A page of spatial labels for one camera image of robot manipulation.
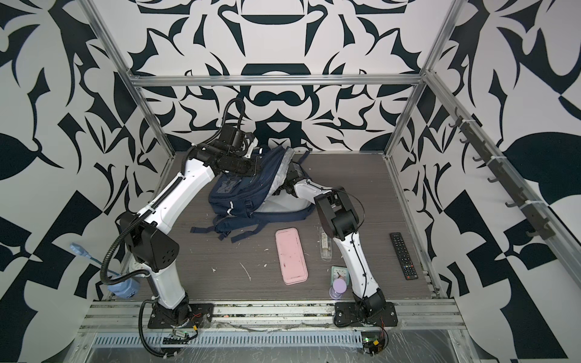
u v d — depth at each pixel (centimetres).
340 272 81
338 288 71
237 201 89
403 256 86
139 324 70
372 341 71
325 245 88
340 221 64
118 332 72
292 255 85
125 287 74
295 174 83
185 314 67
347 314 74
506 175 55
